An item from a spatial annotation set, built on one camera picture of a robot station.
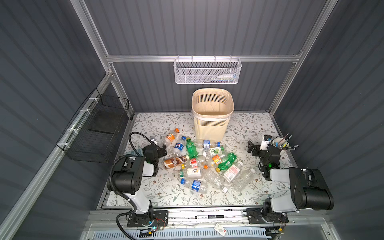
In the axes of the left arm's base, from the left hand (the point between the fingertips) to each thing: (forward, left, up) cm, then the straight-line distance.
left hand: (154, 145), depth 96 cm
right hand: (-6, -66, +6) cm, 67 cm away
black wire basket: (-7, +25, +22) cm, 34 cm away
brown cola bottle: (-13, -13, +1) cm, 18 cm away
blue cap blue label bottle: (-28, -25, +1) cm, 37 cm away
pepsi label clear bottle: (-4, -15, -2) cm, 16 cm away
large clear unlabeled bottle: (-25, -53, -2) cm, 59 cm away
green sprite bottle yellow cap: (-3, -24, -3) cm, 25 cm away
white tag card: (-47, -36, -3) cm, 59 cm away
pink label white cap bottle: (-22, -47, 0) cm, 51 cm away
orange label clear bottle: (-14, -38, +3) cm, 41 cm away
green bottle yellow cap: (-16, -44, -1) cm, 46 cm away
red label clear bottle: (-14, -25, +1) cm, 29 cm away
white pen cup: (-7, -79, +6) cm, 80 cm away
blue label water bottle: (-2, -34, +1) cm, 34 cm away
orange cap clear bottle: (+4, -9, +1) cm, 10 cm away
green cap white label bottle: (-21, -24, +2) cm, 32 cm away
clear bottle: (-23, -37, -4) cm, 43 cm away
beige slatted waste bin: (+22, -40, +10) cm, 47 cm away
